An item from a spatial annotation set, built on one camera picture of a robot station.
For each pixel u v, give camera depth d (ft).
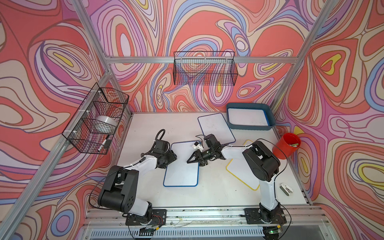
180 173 2.88
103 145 2.36
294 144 2.86
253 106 3.90
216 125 3.65
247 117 3.80
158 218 2.37
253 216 2.40
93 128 2.36
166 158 2.66
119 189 1.43
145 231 2.36
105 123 2.27
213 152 2.58
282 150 2.88
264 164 1.76
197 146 2.92
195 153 2.73
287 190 2.63
